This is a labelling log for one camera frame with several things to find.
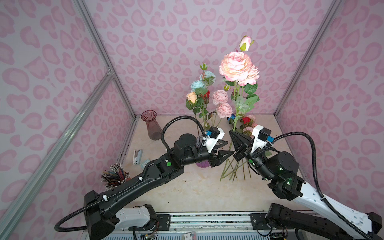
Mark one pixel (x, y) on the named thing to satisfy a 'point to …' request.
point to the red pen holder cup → (114, 177)
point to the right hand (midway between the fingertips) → (231, 131)
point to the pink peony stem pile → (244, 123)
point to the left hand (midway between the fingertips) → (231, 145)
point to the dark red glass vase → (155, 132)
